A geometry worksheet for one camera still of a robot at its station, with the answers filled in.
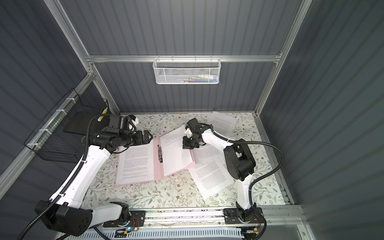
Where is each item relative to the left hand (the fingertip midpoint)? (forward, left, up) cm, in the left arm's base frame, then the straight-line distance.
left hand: (144, 137), depth 76 cm
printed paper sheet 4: (+29, -50, -24) cm, 62 cm away
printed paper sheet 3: (+4, -35, -24) cm, 43 cm away
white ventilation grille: (-41, -41, -25) cm, 63 cm away
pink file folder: (-7, -3, -25) cm, 26 cm away
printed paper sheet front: (-14, -35, -24) cm, 44 cm away
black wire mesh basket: (0, +38, +4) cm, 38 cm away
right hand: (+3, -20, -17) cm, 26 cm away
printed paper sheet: (-3, +10, -23) cm, 25 cm away
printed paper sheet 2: (0, -13, -21) cm, 25 cm away
